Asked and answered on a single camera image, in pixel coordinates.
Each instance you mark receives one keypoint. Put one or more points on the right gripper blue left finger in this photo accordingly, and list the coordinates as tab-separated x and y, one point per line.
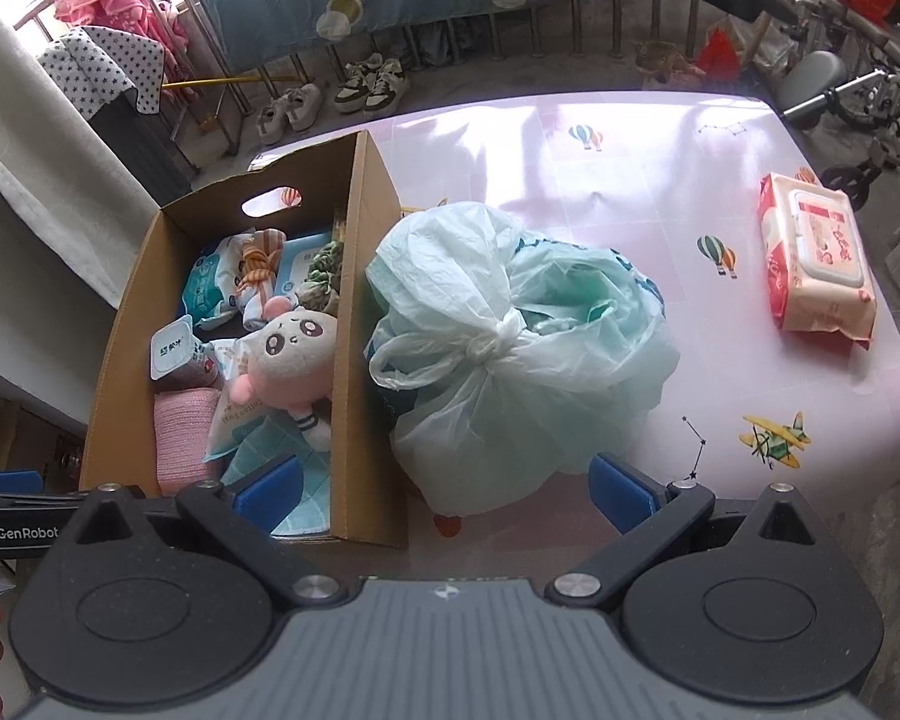
268	495

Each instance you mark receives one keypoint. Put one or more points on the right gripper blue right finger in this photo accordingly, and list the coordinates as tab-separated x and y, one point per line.
622	494

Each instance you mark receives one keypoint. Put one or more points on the teal checked towel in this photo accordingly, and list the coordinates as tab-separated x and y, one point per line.
278	437

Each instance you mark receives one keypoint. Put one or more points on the pink knitted cloth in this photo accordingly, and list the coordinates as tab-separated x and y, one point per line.
182	424

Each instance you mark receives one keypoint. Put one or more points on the pink plush doll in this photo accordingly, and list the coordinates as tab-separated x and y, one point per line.
290	368

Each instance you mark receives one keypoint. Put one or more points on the white lidded small container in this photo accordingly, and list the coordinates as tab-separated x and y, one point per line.
179	359

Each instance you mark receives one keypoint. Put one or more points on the blue tissue pack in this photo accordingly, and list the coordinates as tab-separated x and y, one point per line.
209	294

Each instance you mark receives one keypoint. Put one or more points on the small orange striped cloth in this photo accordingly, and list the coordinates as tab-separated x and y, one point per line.
257	272

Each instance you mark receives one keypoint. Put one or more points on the brown cardboard box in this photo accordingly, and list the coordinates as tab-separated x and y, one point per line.
343	181

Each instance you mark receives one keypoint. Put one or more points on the light green plastic bag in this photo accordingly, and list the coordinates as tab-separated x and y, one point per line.
511	357

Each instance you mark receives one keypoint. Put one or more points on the pink wet wipes pack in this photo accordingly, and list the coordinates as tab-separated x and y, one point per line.
817	276

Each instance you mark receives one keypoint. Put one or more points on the green white sneaker pair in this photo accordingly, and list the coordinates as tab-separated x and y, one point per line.
376	86

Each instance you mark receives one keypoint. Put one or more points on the polka dot cloth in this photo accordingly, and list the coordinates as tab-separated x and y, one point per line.
93	66

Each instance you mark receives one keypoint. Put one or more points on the pink hanging garment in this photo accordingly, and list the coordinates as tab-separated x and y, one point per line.
154	20

